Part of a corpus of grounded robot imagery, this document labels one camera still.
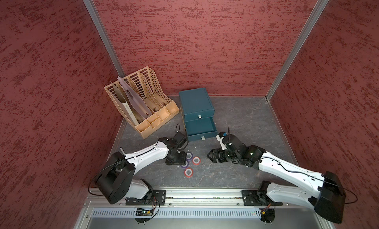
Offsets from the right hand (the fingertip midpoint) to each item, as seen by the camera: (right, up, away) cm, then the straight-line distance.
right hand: (214, 158), depth 78 cm
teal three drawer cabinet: (-9, +25, +7) cm, 28 cm away
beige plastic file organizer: (-46, +46, +25) cm, 70 cm away
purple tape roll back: (-14, -4, +10) cm, 18 cm away
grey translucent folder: (-57, +34, +35) cm, 75 cm away
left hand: (-20, -6, +5) cm, 21 cm away
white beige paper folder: (-50, +29, 0) cm, 58 cm away
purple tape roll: (-16, -7, +7) cm, 19 cm away
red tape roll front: (-14, -10, +5) cm, 18 cm away
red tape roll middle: (-10, -5, +9) cm, 14 cm away
